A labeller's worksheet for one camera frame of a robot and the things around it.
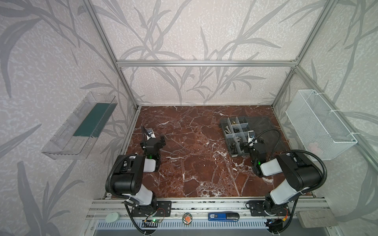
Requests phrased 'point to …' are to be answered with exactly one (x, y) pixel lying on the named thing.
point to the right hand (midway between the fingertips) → (250, 136)
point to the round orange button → (187, 218)
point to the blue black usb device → (224, 217)
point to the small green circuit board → (152, 221)
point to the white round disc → (112, 217)
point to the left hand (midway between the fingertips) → (152, 135)
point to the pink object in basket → (313, 146)
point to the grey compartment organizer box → (235, 131)
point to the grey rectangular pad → (317, 218)
